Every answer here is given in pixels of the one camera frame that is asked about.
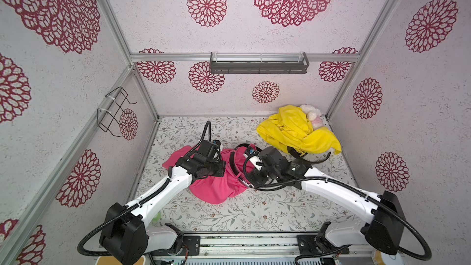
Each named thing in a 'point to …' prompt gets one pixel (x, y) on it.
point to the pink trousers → (214, 189)
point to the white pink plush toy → (313, 115)
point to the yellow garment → (292, 128)
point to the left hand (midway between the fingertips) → (223, 169)
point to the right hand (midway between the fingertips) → (252, 166)
